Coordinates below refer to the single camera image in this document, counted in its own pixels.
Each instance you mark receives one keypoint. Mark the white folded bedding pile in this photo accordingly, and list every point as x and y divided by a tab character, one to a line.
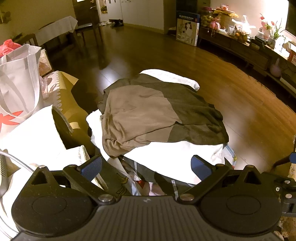
169	159

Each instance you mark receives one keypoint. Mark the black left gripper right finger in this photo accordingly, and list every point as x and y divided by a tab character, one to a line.
210	175

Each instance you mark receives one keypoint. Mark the brown cardboard box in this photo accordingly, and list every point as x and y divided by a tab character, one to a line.
72	127

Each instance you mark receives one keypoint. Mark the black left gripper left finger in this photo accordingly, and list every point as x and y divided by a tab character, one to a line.
80	178

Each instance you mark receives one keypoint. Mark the printed storage bag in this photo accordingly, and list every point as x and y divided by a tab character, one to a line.
144	181

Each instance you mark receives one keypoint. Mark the long wooden tv console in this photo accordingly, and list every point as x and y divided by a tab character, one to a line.
260	56

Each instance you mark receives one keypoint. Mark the white tote bag red print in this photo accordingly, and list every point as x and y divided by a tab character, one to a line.
21	93

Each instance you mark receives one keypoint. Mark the brown two-tone long-sleeve shirt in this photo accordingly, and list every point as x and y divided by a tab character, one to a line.
144	109

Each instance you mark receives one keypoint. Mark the white and blue appliance box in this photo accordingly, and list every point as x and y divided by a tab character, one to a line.
187	28

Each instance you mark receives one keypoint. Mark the dark wooden dining chair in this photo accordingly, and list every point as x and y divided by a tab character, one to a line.
86	13

